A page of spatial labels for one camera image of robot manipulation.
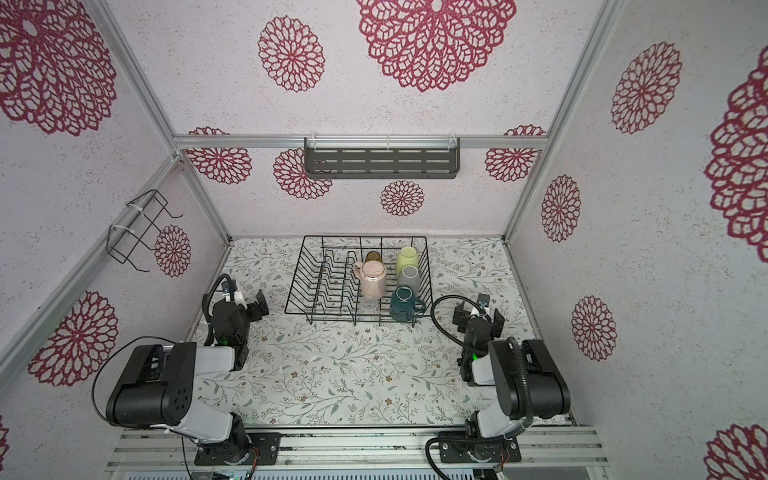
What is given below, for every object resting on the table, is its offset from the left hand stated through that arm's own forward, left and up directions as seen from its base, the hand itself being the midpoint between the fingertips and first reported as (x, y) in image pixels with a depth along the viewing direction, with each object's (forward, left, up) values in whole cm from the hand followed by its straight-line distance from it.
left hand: (245, 299), depth 93 cm
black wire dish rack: (+6, -24, -5) cm, 25 cm away
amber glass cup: (+16, -40, +1) cm, 43 cm away
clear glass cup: (+1, -38, -8) cm, 39 cm away
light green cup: (+14, -52, +3) cm, 53 cm away
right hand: (-4, -73, +1) cm, 73 cm away
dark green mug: (-4, -49, -1) cm, 50 cm away
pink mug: (+5, -40, +5) cm, 40 cm away
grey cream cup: (+5, -51, +3) cm, 52 cm away
